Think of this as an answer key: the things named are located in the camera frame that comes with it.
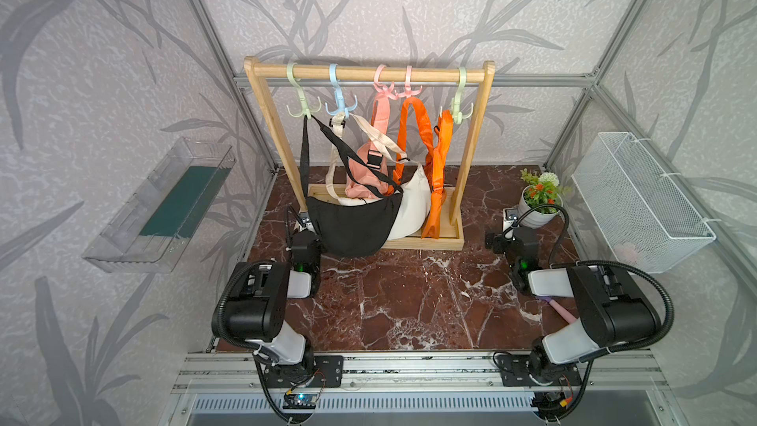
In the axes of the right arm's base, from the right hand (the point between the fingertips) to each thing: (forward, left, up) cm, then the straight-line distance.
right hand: (504, 224), depth 95 cm
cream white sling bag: (+3, +29, +8) cm, 30 cm away
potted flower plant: (+5, -9, +11) cm, 15 cm away
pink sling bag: (+8, +42, +26) cm, 50 cm away
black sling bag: (-3, +50, +3) cm, 50 cm away
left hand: (-1, +62, +1) cm, 62 cm away
